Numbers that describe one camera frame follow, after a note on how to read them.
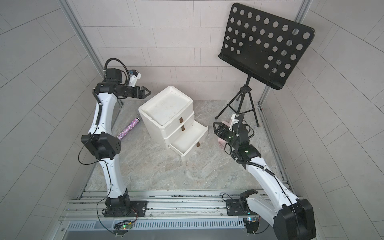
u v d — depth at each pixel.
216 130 0.69
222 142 0.94
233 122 0.69
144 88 0.76
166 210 0.71
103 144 0.54
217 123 0.75
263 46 0.66
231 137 0.65
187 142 0.91
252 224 0.68
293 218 0.38
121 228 0.66
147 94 0.79
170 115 0.79
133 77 0.74
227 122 0.69
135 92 0.74
